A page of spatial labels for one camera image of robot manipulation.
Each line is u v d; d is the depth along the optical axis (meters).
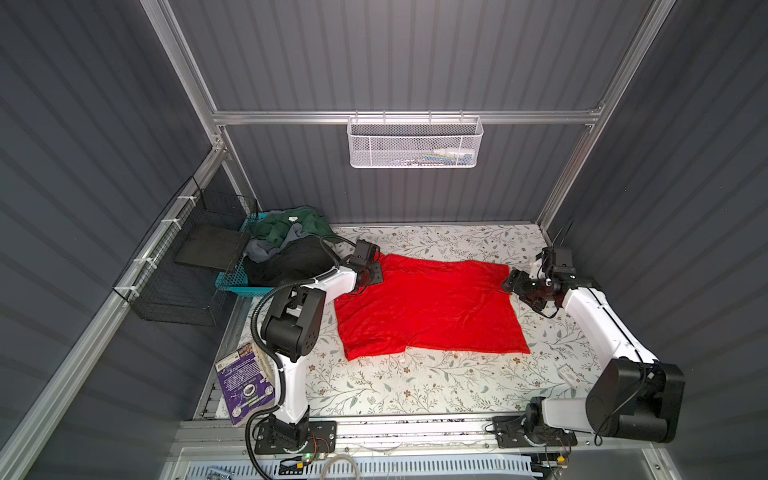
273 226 0.94
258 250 0.89
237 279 1.01
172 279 0.72
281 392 0.58
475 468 0.77
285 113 1.64
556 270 0.65
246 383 0.80
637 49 0.75
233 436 0.75
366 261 0.80
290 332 0.54
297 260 0.96
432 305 0.96
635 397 0.40
